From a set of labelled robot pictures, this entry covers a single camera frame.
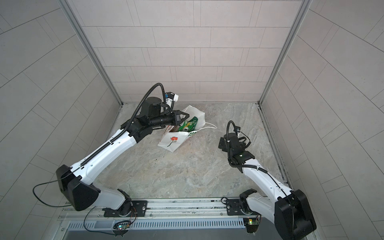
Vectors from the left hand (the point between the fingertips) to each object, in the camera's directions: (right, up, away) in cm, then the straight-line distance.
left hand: (193, 115), depth 67 cm
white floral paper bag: (-12, -13, +12) cm, 21 cm away
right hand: (+20, -15, +19) cm, 31 cm away
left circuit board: (-31, -49, -2) cm, 58 cm away
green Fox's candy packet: (-3, -6, +20) cm, 22 cm away
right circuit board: (+27, -50, +1) cm, 57 cm away
